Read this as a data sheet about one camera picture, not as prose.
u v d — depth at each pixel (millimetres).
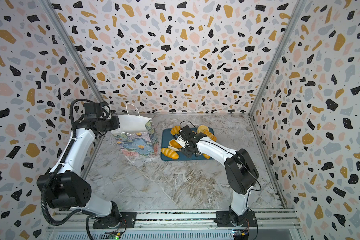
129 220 734
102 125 613
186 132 718
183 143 829
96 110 627
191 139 679
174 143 975
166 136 1097
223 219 743
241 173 479
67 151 467
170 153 948
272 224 735
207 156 948
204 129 1055
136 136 788
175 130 1059
